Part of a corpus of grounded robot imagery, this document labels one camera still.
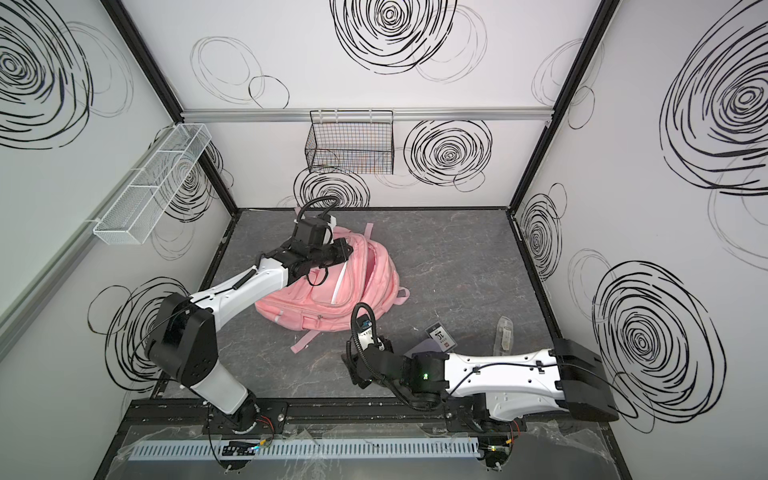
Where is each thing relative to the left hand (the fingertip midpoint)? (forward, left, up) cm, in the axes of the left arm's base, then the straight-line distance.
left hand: (357, 248), depth 87 cm
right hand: (-31, 0, -4) cm, 31 cm away
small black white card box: (-21, -26, -16) cm, 37 cm away
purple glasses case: (-22, -21, -16) cm, 34 cm away
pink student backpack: (-10, -2, -4) cm, 11 cm away
